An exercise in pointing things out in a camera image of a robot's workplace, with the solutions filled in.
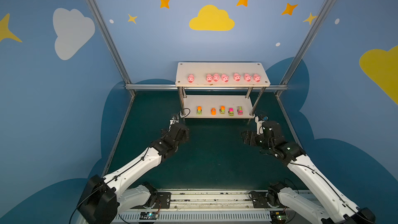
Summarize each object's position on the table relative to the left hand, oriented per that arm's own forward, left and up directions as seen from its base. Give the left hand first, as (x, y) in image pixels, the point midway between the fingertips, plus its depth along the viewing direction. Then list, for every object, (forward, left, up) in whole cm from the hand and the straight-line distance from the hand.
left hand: (178, 130), depth 83 cm
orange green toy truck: (+19, -11, -7) cm, 23 cm away
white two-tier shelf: (+46, -27, -14) cm, 56 cm away
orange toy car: (+19, -21, -7) cm, 29 cm away
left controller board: (-37, +11, -15) cm, 42 cm away
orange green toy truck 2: (+20, -27, -6) cm, 34 cm away
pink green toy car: (+19, -32, -6) cm, 38 cm away
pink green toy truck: (+20, -38, -7) cm, 44 cm away
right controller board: (-37, -49, -15) cm, 64 cm away
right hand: (-2, -38, +3) cm, 38 cm away
